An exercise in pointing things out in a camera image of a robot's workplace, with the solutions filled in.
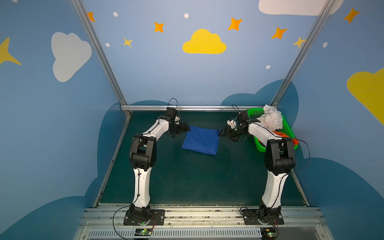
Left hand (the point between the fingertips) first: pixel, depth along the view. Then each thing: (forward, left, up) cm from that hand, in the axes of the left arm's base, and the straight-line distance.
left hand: (187, 130), depth 100 cm
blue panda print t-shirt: (-4, -10, -6) cm, 12 cm away
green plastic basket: (+4, -70, -1) cm, 70 cm away
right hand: (-4, -24, +1) cm, 25 cm away
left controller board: (-56, +19, -9) cm, 60 cm away
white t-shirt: (+10, -60, +3) cm, 61 cm away
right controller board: (-56, -42, -9) cm, 70 cm away
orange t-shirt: (-9, -69, +2) cm, 70 cm away
